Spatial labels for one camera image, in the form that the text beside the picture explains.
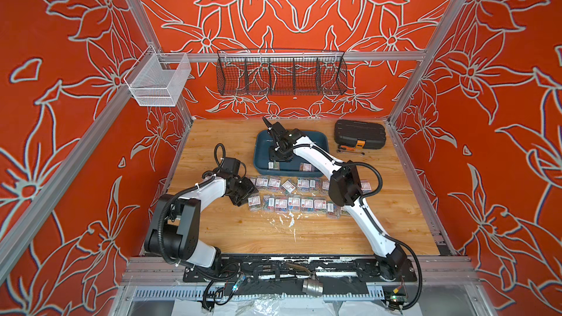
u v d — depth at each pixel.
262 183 0.92
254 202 0.87
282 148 0.76
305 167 0.96
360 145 1.04
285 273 0.73
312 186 0.92
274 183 0.92
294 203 0.86
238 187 0.78
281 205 0.85
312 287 0.67
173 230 0.44
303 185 0.91
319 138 1.06
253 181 0.92
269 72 0.99
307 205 0.85
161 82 0.95
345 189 0.63
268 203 0.86
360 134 1.05
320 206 0.86
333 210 0.85
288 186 0.91
